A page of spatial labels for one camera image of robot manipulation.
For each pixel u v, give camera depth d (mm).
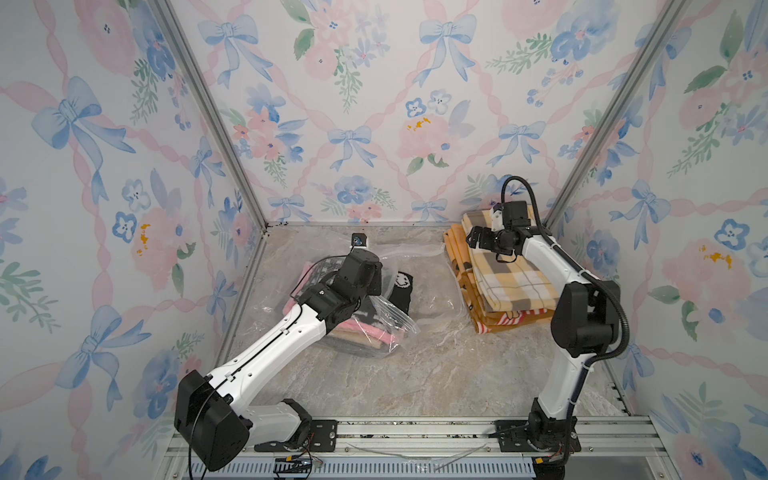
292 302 531
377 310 745
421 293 1006
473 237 879
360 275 554
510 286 904
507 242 720
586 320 517
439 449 732
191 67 766
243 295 1040
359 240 662
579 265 1047
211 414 382
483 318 900
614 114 861
